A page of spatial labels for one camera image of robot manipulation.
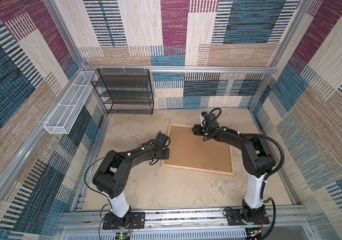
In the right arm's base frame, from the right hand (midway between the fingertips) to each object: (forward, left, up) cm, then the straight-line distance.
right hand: (196, 130), depth 100 cm
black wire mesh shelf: (+30, +50, +10) cm, 59 cm away
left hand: (-13, +20, -4) cm, 25 cm away
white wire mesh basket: (+2, +81, +13) cm, 82 cm away
